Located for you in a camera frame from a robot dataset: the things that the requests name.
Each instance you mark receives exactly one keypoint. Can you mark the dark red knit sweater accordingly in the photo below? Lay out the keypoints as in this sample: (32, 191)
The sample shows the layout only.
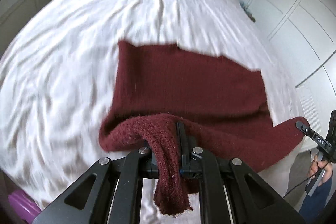
(222, 105)

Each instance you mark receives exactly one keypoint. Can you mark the white low cabinet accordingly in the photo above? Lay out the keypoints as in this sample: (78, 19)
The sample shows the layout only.
(16, 17)

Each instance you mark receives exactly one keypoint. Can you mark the purple plastic bin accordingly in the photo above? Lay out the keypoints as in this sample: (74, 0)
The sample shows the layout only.
(24, 206)

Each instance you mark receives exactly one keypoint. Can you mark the blue sleeve forearm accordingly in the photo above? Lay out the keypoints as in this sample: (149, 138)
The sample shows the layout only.
(313, 205)

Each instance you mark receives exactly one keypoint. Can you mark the white bed sheet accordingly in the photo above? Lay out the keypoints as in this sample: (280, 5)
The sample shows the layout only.
(59, 73)

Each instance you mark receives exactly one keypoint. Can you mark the white wardrobe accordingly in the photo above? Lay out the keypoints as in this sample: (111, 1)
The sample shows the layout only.
(302, 33)

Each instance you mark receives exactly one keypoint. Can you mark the person's right hand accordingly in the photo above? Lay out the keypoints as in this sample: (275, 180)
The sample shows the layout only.
(316, 164)

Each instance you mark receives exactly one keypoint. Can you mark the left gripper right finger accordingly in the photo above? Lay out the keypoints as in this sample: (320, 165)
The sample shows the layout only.
(229, 190)

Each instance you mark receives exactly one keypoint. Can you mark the wooden nightstand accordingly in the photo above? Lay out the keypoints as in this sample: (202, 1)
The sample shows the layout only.
(249, 14)

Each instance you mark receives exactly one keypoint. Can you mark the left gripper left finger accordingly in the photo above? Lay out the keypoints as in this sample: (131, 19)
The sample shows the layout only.
(110, 191)

